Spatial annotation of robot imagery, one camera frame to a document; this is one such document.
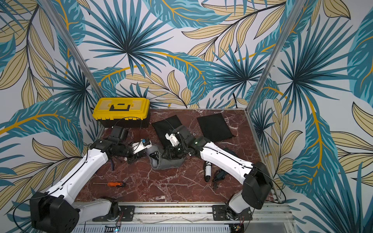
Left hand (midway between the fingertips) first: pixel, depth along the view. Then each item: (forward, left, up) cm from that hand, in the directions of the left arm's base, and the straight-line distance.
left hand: (143, 155), depth 78 cm
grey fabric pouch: (-4, -12, 0) cm, 13 cm away
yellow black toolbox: (+30, +19, +1) cm, 36 cm away
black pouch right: (+31, -44, -14) cm, 56 cm away
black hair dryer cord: (-1, -7, +3) cm, 8 cm away
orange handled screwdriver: (-11, +16, -13) cm, 23 cm away
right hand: (-2, -12, +4) cm, 13 cm away
